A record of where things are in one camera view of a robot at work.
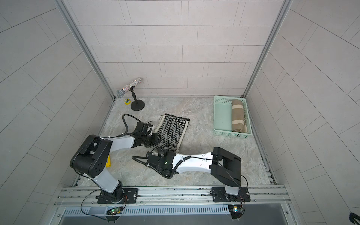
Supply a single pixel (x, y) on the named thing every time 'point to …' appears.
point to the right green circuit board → (236, 211)
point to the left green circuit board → (114, 211)
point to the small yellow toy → (127, 101)
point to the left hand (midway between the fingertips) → (163, 139)
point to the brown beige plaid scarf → (238, 121)
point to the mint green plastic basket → (222, 125)
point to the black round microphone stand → (136, 105)
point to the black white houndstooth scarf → (171, 130)
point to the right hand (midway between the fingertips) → (168, 157)
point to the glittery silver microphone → (120, 92)
